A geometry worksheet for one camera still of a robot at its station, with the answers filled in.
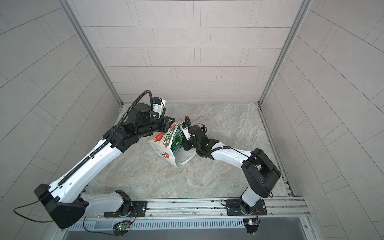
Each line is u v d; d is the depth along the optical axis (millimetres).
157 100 579
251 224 680
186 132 735
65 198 369
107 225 690
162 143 738
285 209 716
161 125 587
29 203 355
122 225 640
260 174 429
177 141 825
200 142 642
